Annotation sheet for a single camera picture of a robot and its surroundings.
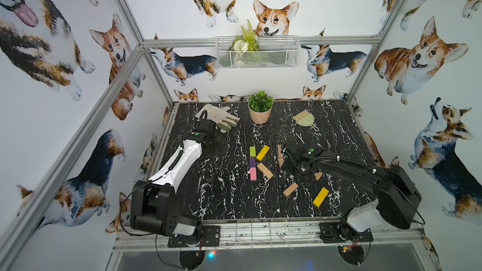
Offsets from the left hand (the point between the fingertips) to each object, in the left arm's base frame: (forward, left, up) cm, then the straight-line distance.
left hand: (216, 150), depth 86 cm
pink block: (-7, -17, -10) cm, 21 cm away
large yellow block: (-19, -47, -11) cm, 51 cm away
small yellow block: (+4, -22, -11) cm, 25 cm away
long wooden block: (-5, -23, -11) cm, 26 cm away
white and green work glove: (+26, -1, -10) cm, 28 cm away
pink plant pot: (+23, -22, -6) cm, 32 cm away
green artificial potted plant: (+27, -22, +4) cm, 35 cm away
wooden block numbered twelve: (-16, -33, -10) cm, 38 cm away
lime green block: (+5, -17, -10) cm, 21 cm away
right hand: (-11, -32, -4) cm, 34 cm away
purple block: (-1, -17, -11) cm, 20 cm away
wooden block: (-12, -45, -3) cm, 47 cm away
